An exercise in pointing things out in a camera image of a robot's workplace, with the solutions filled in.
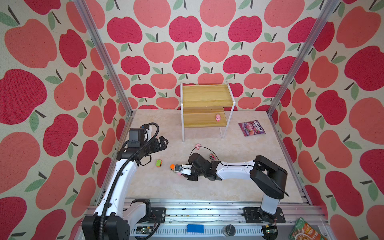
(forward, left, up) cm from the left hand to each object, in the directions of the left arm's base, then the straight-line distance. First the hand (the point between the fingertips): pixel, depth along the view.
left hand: (163, 143), depth 79 cm
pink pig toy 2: (-10, -8, -16) cm, 21 cm away
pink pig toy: (+20, -32, -1) cm, 38 cm away
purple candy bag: (+24, -60, -16) cm, 67 cm away
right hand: (-7, -12, -16) cm, 21 cm away
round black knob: (-38, -31, -10) cm, 50 cm away
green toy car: (-3, +5, -18) cm, 19 cm away
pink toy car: (+1, -29, -18) cm, 34 cm away
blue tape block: (-36, -16, -19) cm, 44 cm away
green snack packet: (-38, -67, -18) cm, 79 cm away
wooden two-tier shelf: (+15, -22, +14) cm, 30 cm away
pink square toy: (+11, -20, -18) cm, 28 cm away
